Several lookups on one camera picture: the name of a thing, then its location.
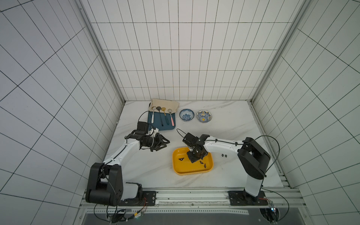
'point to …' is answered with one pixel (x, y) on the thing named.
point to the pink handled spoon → (169, 110)
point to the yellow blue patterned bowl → (204, 116)
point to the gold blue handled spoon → (163, 108)
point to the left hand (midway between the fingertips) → (167, 145)
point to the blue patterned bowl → (186, 115)
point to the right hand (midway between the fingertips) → (189, 159)
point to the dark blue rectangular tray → (157, 123)
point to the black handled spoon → (158, 108)
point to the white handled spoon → (153, 108)
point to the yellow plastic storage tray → (182, 165)
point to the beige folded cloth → (167, 104)
